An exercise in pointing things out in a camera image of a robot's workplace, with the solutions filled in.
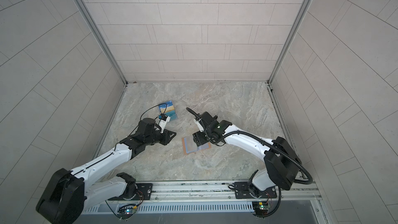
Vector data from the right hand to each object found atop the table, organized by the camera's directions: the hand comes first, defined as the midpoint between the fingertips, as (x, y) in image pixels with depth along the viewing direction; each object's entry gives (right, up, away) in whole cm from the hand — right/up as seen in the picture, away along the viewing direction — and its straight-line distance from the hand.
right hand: (197, 139), depth 81 cm
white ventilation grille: (+14, -27, -13) cm, 33 cm away
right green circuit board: (+29, -26, -14) cm, 41 cm away
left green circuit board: (-29, -25, -16) cm, 42 cm away
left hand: (-10, +3, +1) cm, 11 cm away
